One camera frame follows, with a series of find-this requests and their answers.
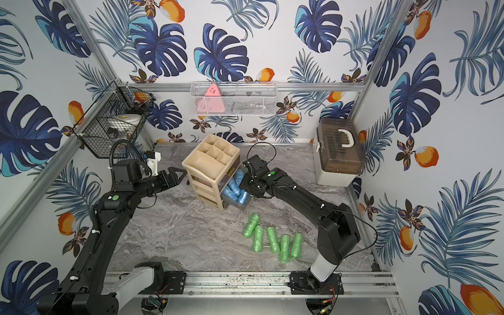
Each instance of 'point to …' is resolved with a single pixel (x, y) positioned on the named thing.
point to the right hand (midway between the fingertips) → (243, 185)
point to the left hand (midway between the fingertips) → (178, 171)
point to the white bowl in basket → (125, 121)
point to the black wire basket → (92, 129)
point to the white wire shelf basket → (234, 98)
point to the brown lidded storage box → (338, 151)
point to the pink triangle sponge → (212, 102)
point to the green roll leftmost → (253, 220)
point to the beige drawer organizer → (209, 165)
